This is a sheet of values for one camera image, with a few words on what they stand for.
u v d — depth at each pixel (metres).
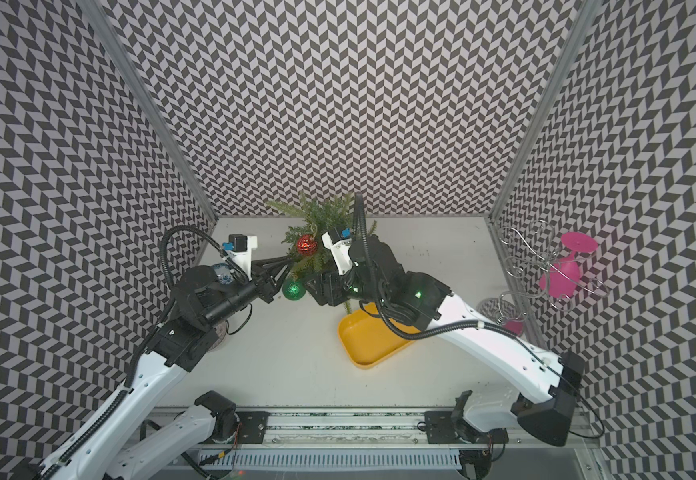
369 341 0.87
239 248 0.55
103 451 0.39
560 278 0.65
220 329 0.53
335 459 0.69
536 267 0.96
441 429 0.72
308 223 0.78
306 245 0.71
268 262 0.60
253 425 0.73
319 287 0.54
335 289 0.54
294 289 0.68
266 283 0.57
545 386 0.38
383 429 0.74
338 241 0.54
